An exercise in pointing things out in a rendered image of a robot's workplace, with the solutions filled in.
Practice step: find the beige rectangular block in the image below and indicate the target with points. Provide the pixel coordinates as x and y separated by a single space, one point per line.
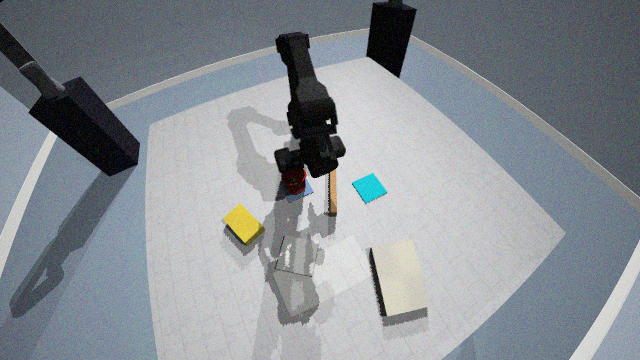
399 276

